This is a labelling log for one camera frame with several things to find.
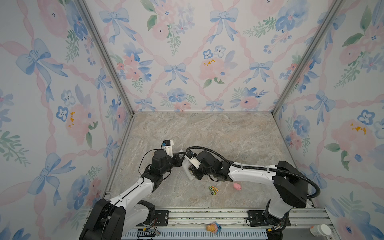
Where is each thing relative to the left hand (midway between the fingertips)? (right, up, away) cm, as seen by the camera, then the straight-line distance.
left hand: (185, 152), depth 82 cm
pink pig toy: (+28, -19, 0) cm, 34 cm away
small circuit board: (-19, -38, -9) cm, 43 cm away
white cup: (+60, -31, -17) cm, 70 cm away
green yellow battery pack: (+15, -20, -2) cm, 25 cm away
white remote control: (+1, -12, -1) cm, 12 cm away
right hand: (+2, -8, +1) cm, 8 cm away
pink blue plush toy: (+14, -32, -13) cm, 38 cm away
